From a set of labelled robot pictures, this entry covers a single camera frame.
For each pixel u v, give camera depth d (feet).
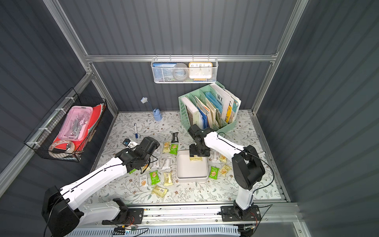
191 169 3.06
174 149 3.19
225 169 2.91
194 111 2.77
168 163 2.97
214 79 2.99
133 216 2.41
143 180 2.77
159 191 2.65
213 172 2.85
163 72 2.76
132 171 1.84
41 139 2.00
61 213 1.24
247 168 1.55
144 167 2.14
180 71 2.97
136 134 3.49
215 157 3.07
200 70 2.91
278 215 2.42
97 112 2.53
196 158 3.00
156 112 3.56
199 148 2.43
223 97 3.13
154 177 2.79
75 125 2.37
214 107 2.93
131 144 2.26
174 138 3.36
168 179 2.77
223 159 3.01
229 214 2.40
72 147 2.19
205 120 2.85
